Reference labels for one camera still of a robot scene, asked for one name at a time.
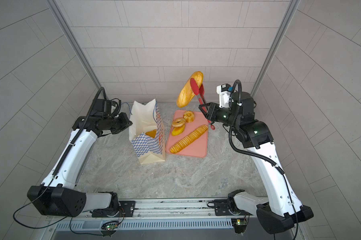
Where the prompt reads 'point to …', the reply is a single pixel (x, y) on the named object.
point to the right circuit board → (240, 225)
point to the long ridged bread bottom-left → (189, 139)
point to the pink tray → (198, 147)
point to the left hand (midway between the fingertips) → (136, 119)
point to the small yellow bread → (178, 130)
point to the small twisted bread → (189, 116)
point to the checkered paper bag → (147, 117)
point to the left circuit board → (110, 227)
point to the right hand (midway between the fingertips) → (200, 107)
